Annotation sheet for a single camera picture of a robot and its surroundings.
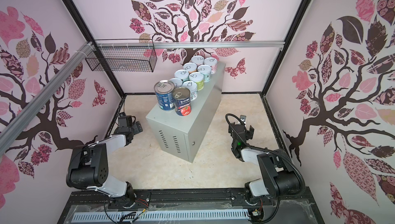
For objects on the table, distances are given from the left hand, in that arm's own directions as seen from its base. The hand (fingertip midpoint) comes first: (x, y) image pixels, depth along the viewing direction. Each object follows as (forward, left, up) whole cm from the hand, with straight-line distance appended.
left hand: (131, 128), depth 94 cm
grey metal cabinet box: (-20, -36, +26) cm, 49 cm away
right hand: (0, -70, +6) cm, 70 cm away
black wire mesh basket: (+36, +5, +29) cm, 46 cm away
